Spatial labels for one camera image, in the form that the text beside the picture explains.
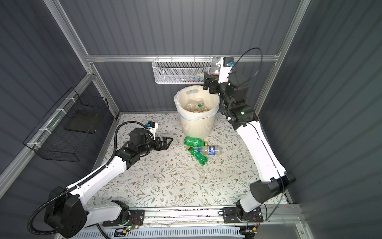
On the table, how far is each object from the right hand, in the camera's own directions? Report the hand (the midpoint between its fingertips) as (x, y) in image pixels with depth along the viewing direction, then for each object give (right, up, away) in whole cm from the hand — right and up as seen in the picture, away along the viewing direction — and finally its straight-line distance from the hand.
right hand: (216, 72), depth 61 cm
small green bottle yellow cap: (-5, -42, +28) cm, 50 cm away
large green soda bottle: (-9, -33, +36) cm, 50 cm away
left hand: (-25, -29, +19) cm, 43 cm away
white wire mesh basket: (-20, +19, +50) cm, 57 cm away
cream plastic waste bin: (-6, -20, +28) cm, 35 cm away
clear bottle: (-12, -8, +38) cm, 40 cm away
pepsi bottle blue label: (+2, -38, +31) cm, 49 cm away
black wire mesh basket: (-74, -26, +12) cm, 79 cm away
